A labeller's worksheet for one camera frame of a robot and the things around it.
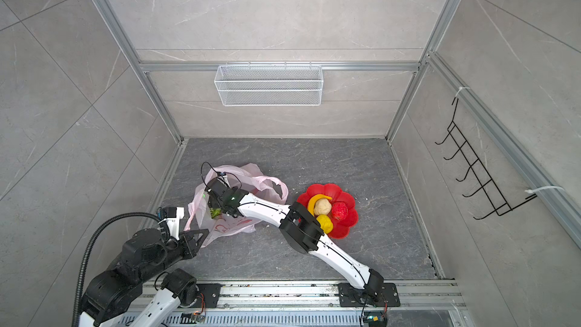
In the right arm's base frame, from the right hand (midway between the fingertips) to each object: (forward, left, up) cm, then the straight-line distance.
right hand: (218, 193), depth 94 cm
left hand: (-22, -7, +18) cm, 30 cm away
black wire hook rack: (-21, -89, +27) cm, 95 cm away
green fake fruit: (-16, -6, +15) cm, 22 cm away
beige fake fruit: (-8, -44, +2) cm, 45 cm away
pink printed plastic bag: (-2, -16, +14) cm, 22 cm away
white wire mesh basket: (+40, -22, +26) cm, 53 cm away
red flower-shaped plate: (-16, -51, -2) cm, 53 cm away
